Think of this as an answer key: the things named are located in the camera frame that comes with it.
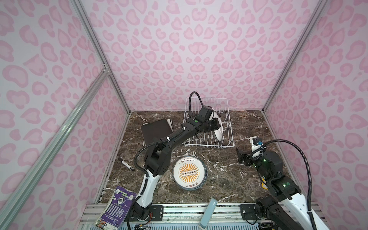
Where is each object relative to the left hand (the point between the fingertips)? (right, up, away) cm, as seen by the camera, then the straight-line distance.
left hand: (223, 123), depth 87 cm
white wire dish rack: (-8, -10, +9) cm, 16 cm away
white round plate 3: (-20, -35, -7) cm, 40 cm away
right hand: (+8, -12, -13) cm, 19 cm away
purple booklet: (-57, -44, -15) cm, 73 cm away
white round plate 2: (-20, -30, -1) cm, 36 cm away
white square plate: (-35, 0, +23) cm, 41 cm away
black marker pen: (-59, -27, +3) cm, 65 cm away
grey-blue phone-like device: (-11, -45, -15) cm, 49 cm away
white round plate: (-2, -5, +1) cm, 6 cm away
